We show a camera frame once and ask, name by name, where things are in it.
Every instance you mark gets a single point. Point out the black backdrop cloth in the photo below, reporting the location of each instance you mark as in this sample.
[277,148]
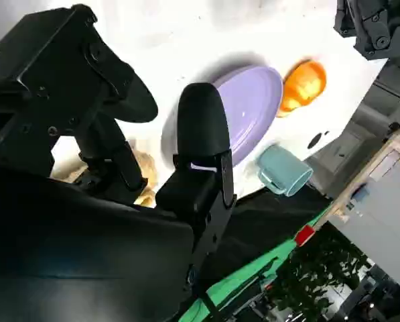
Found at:
[270,214]

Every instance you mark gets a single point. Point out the lilac plate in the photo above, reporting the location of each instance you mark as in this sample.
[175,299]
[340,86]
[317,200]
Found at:
[253,100]

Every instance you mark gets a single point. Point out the green cloth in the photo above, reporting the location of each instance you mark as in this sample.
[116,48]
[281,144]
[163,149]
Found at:
[240,281]

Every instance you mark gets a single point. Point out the small red block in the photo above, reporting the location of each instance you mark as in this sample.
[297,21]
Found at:
[304,235]

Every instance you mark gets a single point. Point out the orange and white toy bread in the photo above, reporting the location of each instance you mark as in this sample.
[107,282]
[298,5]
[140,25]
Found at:
[303,87]

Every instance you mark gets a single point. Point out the grey cabinet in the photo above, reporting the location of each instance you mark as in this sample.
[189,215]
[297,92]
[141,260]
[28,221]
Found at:
[387,228]

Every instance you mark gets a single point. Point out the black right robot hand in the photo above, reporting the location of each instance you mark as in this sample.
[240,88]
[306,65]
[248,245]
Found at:
[85,255]

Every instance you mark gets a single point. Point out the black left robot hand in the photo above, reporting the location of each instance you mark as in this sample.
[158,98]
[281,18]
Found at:
[374,30]

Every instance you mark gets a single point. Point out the dark green plant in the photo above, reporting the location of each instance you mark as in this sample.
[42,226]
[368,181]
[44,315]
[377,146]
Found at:
[313,268]

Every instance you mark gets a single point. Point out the pale green mug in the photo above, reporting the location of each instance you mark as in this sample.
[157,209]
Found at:
[283,167]

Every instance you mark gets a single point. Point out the beige towel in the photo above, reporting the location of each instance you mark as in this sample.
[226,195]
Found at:
[149,166]

